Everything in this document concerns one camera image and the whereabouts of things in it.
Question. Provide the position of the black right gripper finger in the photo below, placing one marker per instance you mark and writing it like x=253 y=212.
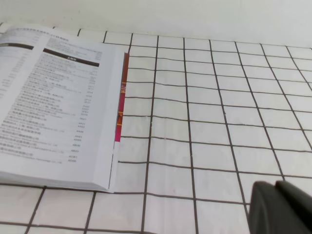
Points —
x=281 y=208

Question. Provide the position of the white show catalogue book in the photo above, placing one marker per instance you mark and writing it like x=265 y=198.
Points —
x=61 y=103

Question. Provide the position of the white black-grid tablecloth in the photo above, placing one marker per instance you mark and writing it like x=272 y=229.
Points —
x=204 y=120

